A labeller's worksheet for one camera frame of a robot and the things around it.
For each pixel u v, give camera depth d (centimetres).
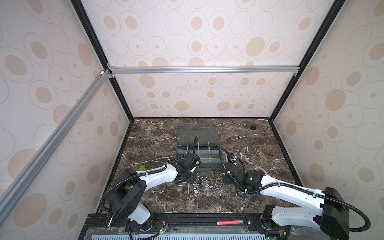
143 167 92
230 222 74
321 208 41
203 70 89
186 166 68
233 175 59
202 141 108
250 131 103
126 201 43
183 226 73
